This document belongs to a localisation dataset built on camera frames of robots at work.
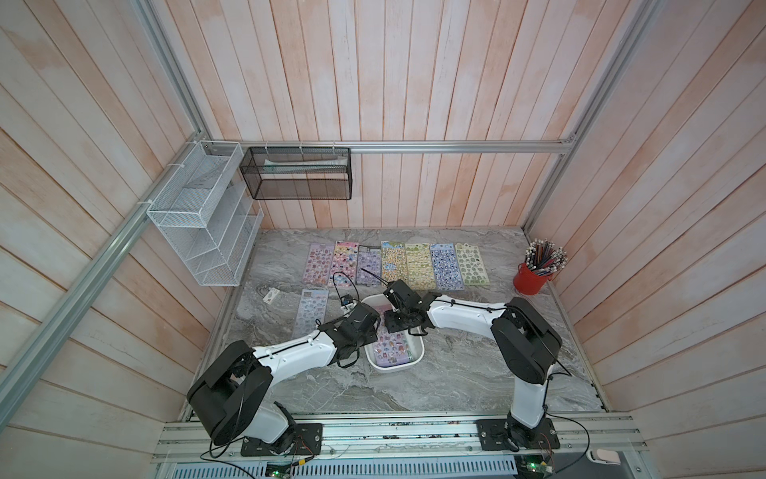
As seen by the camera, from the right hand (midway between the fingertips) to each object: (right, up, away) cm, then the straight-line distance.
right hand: (390, 321), depth 94 cm
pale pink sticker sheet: (-27, +18, +16) cm, 36 cm away
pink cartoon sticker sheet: (-17, +17, +14) cm, 28 cm away
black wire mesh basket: (-31, +50, +8) cm, 60 cm away
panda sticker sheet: (+2, +19, +17) cm, 25 cm away
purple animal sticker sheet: (+1, -7, -6) cm, 9 cm away
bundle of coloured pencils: (+50, +20, +1) cm, 54 cm away
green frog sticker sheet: (+31, +15, +13) cm, 37 cm away
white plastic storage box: (+8, -4, -10) cm, 13 cm away
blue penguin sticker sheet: (+22, +16, +13) cm, 30 cm away
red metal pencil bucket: (+47, +12, +5) cm, 49 cm away
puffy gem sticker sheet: (-7, +20, +17) cm, 28 cm away
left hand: (-7, -3, -5) cm, 9 cm away
